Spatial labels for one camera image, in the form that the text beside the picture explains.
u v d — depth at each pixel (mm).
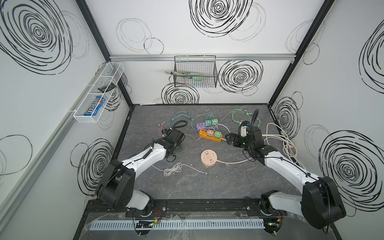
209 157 889
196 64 938
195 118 1045
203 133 989
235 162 886
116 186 424
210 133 958
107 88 753
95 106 709
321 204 408
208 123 1011
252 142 654
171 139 680
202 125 1045
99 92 785
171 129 705
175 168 863
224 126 1057
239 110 1161
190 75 911
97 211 734
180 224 771
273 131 1051
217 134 942
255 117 728
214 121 1018
